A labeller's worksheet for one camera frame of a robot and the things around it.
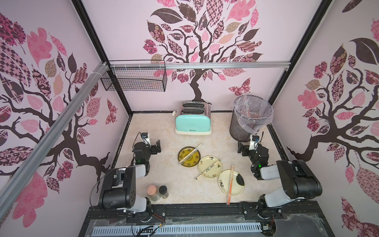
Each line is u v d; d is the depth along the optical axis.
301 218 0.72
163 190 0.73
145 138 0.79
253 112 1.00
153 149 0.83
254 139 0.79
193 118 0.95
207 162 0.93
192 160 0.92
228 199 0.77
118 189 0.44
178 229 0.70
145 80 0.80
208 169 0.87
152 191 0.71
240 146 0.85
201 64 0.93
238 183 0.83
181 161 0.91
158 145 0.85
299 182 0.45
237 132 0.97
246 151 0.83
